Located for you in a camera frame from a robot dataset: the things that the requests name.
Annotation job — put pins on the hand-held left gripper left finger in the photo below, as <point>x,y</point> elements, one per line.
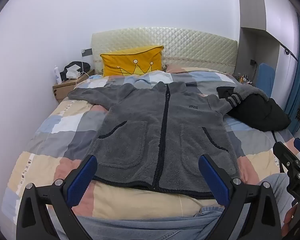
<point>81,180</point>

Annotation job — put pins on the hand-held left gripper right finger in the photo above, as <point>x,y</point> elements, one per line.
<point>215,182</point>

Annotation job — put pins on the grey fleece jacket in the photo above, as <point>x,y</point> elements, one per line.
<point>150,130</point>

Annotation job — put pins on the person's right hand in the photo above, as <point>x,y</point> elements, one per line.
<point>289,218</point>

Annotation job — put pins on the blue curtain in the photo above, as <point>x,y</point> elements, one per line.
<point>296,100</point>

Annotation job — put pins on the patchwork duvet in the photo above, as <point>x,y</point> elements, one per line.
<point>52,140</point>

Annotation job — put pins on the black fleece-lined jacket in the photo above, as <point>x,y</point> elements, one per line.
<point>260,112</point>

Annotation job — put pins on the person's grey pants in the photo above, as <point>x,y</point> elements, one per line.
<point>140,230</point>

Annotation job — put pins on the blue chair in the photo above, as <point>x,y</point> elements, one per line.
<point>265,80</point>

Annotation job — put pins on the white spray bottle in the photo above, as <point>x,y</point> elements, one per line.
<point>57,76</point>

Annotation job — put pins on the white tissue pack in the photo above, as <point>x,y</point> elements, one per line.
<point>72,72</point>

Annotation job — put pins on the black bag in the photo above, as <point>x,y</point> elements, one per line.
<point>83,67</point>

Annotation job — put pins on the yellow crown pillow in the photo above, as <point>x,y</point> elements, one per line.
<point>130,61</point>

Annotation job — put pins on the cream quilted headboard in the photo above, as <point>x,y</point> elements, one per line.
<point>195,45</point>

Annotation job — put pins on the black wall rail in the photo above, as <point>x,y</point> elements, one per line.
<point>288,51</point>

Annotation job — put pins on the black wall plug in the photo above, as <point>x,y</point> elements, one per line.
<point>253,62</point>

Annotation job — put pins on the grey wall socket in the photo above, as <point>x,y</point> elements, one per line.
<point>86,52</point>

